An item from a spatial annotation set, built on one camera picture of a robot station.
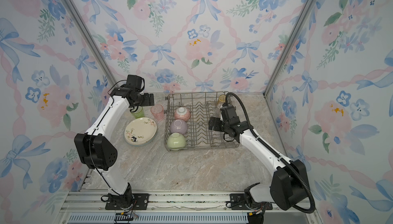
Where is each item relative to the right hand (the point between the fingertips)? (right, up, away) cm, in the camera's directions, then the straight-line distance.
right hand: (216, 122), depth 85 cm
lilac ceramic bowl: (-22, -3, +9) cm, 24 cm away
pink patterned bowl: (-21, +5, +18) cm, 28 cm away
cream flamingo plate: (-47, -6, +13) cm, 49 cm away
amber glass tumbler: (+6, +13, +22) cm, 26 cm away
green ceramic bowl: (-23, -10, +2) cm, 25 cm away
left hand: (-40, +13, +2) cm, 42 cm away
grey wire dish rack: (-7, +10, +27) cm, 30 cm away
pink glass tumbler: (-38, +6, +21) cm, 44 cm away
